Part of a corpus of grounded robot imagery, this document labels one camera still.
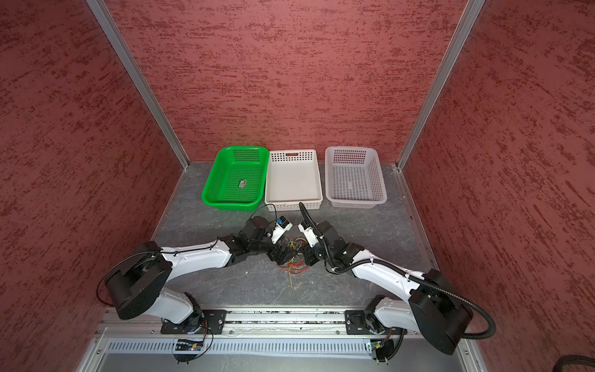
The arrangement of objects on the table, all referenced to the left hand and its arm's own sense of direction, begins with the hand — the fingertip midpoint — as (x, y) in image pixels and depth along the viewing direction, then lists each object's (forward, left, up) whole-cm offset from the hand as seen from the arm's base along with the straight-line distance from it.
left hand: (288, 248), depth 85 cm
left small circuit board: (-30, +31, -8) cm, 44 cm away
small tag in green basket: (+35, +25, -5) cm, 44 cm away
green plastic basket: (+39, +28, -5) cm, 48 cm away
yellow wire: (0, -2, +2) cm, 3 cm away
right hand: (-2, -5, 0) cm, 6 cm away
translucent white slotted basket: (+41, -31, -5) cm, 52 cm away
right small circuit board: (-30, -31, -7) cm, 44 cm away
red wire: (-6, -3, -3) cm, 7 cm away
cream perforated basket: (+37, 0, -2) cm, 37 cm away
